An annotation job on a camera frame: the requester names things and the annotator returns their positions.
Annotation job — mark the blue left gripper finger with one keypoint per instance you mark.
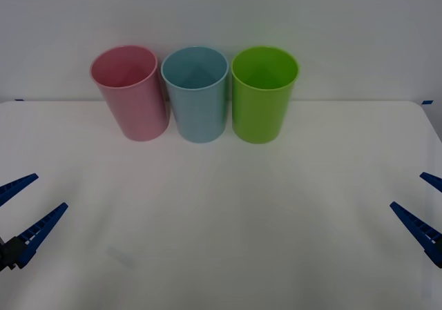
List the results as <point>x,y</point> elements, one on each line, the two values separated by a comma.
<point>38,232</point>
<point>15,185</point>

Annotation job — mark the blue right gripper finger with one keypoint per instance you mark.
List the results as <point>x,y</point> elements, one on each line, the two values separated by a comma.
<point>419,229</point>
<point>433,180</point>

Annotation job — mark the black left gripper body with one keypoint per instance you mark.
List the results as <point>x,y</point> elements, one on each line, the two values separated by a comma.
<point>3,258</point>

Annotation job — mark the pink plastic waste bin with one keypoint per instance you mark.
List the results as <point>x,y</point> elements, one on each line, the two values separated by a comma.
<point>141,113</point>

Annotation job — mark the green plastic waste bin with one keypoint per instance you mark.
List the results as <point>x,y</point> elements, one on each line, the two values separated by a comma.
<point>259,116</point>

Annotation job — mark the pale blue plastic waste bin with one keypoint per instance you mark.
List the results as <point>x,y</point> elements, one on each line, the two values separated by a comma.
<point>200,116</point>

